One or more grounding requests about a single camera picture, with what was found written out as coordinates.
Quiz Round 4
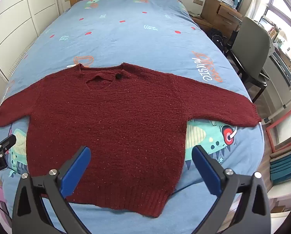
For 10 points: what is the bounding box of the wooden desk cabinet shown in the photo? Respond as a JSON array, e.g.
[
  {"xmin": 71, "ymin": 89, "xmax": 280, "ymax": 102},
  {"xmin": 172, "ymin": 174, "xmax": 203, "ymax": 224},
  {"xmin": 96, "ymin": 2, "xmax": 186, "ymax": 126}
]
[{"xmin": 188, "ymin": 0, "xmax": 244, "ymax": 39}]

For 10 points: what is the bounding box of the blue printed bed sheet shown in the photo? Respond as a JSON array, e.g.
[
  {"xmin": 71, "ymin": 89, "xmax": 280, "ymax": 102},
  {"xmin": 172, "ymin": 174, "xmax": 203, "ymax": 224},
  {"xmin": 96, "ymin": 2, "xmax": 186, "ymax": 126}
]
[{"xmin": 0, "ymin": 0, "xmax": 266, "ymax": 234}]

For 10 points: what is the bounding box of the dark red knitted sweater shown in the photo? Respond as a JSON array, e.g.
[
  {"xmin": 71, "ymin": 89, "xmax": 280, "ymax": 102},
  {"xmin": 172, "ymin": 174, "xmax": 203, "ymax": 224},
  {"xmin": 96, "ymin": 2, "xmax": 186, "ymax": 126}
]
[{"xmin": 0, "ymin": 63, "xmax": 262, "ymax": 218}]

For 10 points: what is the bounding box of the white rail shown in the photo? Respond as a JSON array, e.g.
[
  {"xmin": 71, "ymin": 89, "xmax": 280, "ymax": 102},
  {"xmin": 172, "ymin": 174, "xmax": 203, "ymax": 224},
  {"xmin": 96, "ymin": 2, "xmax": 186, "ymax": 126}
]
[{"xmin": 262, "ymin": 88, "xmax": 291, "ymax": 125}]

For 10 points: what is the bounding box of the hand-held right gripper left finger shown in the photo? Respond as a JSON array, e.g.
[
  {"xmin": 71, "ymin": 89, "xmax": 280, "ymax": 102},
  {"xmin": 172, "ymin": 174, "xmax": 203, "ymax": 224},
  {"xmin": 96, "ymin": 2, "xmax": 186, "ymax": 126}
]
[{"xmin": 12, "ymin": 146, "xmax": 92, "ymax": 234}]

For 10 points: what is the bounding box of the black bag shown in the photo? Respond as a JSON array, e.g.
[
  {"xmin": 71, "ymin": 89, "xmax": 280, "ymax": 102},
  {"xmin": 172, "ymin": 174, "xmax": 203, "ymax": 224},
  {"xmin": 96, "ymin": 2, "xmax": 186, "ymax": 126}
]
[{"xmin": 205, "ymin": 28, "xmax": 230, "ymax": 54}]

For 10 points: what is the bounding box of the white wardrobe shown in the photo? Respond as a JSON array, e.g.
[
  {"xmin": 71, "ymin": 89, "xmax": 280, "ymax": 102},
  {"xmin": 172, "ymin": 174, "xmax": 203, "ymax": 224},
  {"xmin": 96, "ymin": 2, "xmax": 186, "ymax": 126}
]
[{"xmin": 0, "ymin": 0, "xmax": 71, "ymax": 83}]

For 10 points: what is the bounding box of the stack of teal cushions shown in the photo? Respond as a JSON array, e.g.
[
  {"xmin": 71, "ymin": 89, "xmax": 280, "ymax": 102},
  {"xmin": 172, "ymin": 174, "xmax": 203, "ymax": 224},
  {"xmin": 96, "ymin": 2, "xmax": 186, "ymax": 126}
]
[{"xmin": 269, "ymin": 149, "xmax": 291, "ymax": 186}]

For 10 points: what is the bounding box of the grey chair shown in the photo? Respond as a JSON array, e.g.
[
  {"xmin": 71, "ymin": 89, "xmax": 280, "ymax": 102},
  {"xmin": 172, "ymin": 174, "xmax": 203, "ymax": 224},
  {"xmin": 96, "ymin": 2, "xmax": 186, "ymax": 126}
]
[{"xmin": 227, "ymin": 17, "xmax": 272, "ymax": 103}]

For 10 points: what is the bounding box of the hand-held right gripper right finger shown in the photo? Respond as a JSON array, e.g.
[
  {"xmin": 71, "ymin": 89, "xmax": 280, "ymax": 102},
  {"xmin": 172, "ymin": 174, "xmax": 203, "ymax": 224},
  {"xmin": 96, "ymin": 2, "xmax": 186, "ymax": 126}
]
[{"xmin": 192, "ymin": 145, "xmax": 272, "ymax": 234}]

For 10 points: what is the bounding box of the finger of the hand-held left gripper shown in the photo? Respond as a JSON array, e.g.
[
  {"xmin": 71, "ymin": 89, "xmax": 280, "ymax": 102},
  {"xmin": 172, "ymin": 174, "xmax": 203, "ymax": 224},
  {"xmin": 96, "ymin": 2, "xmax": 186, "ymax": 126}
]
[{"xmin": 0, "ymin": 134, "xmax": 17, "ymax": 154}]

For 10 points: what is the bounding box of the wooden frame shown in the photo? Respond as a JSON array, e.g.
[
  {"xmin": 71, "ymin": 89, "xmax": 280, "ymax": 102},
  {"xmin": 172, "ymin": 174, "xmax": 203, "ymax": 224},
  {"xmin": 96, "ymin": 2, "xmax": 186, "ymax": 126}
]
[{"xmin": 266, "ymin": 121, "xmax": 291, "ymax": 154}]

